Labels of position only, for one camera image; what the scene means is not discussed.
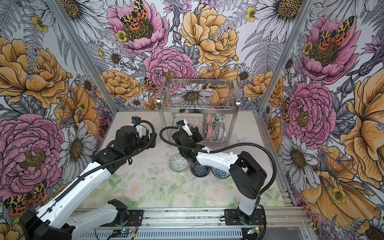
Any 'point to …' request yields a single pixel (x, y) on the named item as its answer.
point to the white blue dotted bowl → (220, 173)
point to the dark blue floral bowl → (200, 171)
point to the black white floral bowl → (209, 118)
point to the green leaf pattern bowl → (219, 118)
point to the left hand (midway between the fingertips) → (146, 138)
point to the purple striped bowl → (219, 132)
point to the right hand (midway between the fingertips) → (198, 131)
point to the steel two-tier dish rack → (209, 104)
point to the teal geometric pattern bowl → (178, 163)
